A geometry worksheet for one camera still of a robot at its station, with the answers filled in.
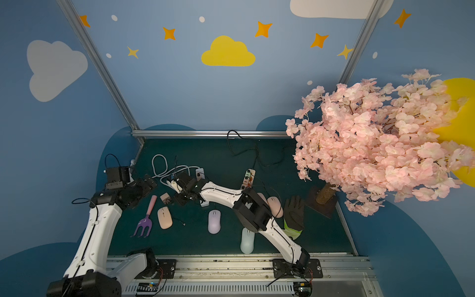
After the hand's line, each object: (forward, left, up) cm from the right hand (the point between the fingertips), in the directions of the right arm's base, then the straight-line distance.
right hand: (179, 194), depth 91 cm
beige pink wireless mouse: (-11, +5, -3) cm, 12 cm away
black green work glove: (-7, -57, -5) cm, 58 cm away
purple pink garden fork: (-13, +13, -5) cm, 19 cm away
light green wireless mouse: (-19, -35, -4) cm, 40 cm away
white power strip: (+11, -9, +2) cm, 14 cm away
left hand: (-3, +9, +13) cm, 16 cm away
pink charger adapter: (-1, +7, -3) cm, 8 cm away
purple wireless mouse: (-10, -19, -3) cm, 22 cm away
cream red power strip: (+11, -35, +1) cm, 36 cm away
